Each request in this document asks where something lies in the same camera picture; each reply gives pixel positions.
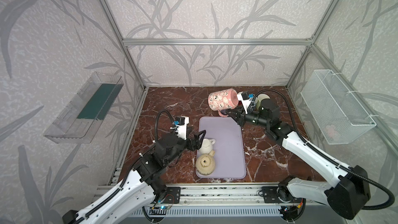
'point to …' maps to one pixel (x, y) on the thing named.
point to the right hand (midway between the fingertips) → (227, 106)
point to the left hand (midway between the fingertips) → (202, 127)
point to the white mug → (207, 145)
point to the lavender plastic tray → (227, 149)
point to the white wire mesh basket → (341, 119)
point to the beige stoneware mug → (205, 163)
